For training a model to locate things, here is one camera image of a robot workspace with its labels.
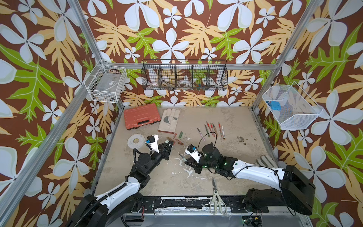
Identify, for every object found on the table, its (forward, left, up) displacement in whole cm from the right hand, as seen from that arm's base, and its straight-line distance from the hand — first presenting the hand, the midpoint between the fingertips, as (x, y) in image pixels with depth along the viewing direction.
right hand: (185, 161), depth 78 cm
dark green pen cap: (+25, +3, -11) cm, 27 cm away
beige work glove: (+38, +12, -11) cm, 42 cm away
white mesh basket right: (+22, -64, +18) cm, 70 cm away
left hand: (+8, +7, +9) cm, 14 cm away
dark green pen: (+29, -17, -11) cm, 36 cm away
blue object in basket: (+30, -57, +14) cm, 66 cm away
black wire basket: (+55, -10, +19) cm, 60 cm away
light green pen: (0, +1, +2) cm, 2 cm away
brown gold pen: (+30, -24, -11) cm, 40 cm away
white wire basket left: (+41, +49, +23) cm, 68 cm away
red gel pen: (+33, -28, -12) cm, 44 cm away
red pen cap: (+27, +6, -12) cm, 30 cm away
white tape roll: (+20, +34, -11) cm, 41 cm away
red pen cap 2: (+22, +5, -12) cm, 25 cm away
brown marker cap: (+19, +4, -11) cm, 22 cm away
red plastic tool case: (+40, +33, -7) cm, 53 cm away
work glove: (+5, -54, -11) cm, 56 cm away
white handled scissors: (-21, -15, -12) cm, 28 cm away
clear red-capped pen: (+32, -22, -12) cm, 40 cm away
